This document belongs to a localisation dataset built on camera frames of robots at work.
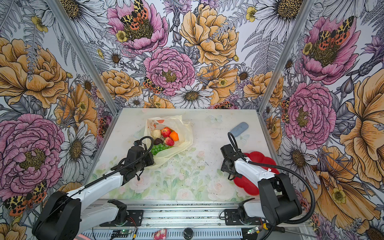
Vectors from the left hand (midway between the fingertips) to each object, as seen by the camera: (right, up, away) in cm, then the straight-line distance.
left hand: (152, 159), depth 89 cm
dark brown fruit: (+1, +10, +10) cm, 14 cm away
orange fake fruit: (+11, +13, +10) cm, 20 cm away
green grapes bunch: (0, +5, +5) cm, 8 cm away
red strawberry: (+8, +9, +11) cm, 16 cm away
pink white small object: (+10, -29, -21) cm, 37 cm away
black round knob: (+22, -24, -27) cm, 42 cm away
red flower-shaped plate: (+62, +1, +1) cm, 62 cm away
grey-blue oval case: (+56, +17, +19) cm, 62 cm away
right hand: (+46, -8, -1) cm, 46 cm away
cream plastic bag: (+15, +21, -4) cm, 26 cm away
